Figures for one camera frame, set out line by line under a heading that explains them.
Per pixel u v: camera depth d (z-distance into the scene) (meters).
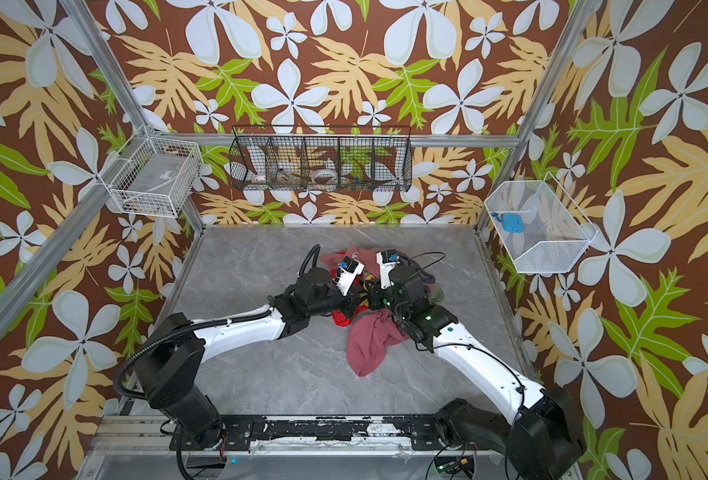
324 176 0.99
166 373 0.45
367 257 0.86
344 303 0.72
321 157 0.96
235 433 0.75
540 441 0.39
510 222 0.86
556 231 0.78
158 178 0.86
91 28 0.71
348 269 0.70
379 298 0.69
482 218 1.19
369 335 0.84
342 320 0.90
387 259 0.68
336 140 0.92
